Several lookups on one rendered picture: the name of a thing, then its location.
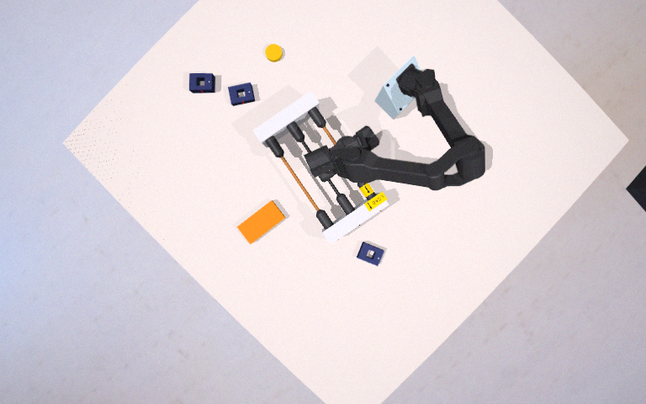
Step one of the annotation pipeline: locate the yellow round disc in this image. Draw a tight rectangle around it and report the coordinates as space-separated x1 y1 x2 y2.
265 44 283 62

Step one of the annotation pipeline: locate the orange rectangular block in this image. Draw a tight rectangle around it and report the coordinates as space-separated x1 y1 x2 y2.
238 200 285 244

